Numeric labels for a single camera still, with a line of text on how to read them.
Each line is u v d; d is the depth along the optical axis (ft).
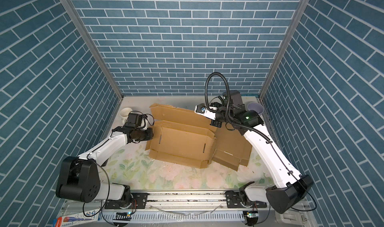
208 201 2.47
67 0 2.37
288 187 1.24
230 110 1.65
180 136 2.85
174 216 2.32
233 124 1.58
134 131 2.15
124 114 3.35
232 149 3.00
